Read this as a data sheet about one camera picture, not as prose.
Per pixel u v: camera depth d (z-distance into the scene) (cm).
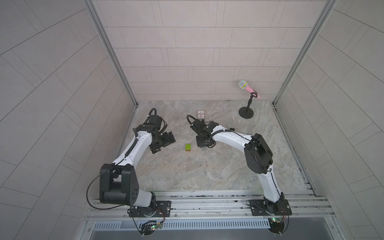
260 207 69
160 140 71
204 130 67
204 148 91
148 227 68
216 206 73
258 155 52
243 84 91
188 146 90
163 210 71
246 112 111
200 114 108
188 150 91
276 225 68
